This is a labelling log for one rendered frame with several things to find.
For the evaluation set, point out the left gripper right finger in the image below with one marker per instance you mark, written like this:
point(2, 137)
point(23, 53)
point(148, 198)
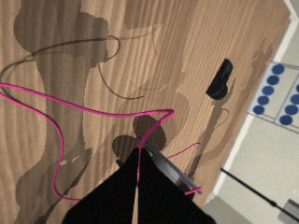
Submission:
point(160, 201)

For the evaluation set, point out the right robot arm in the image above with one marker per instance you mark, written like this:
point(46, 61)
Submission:
point(191, 195)

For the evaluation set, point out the thin magenta cable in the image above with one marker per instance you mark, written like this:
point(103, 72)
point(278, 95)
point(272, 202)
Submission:
point(141, 143)

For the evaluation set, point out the black cable reel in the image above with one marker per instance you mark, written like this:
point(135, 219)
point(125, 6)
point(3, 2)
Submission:
point(165, 165)

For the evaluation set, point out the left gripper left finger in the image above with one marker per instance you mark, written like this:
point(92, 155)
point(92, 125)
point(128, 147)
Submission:
point(112, 202)

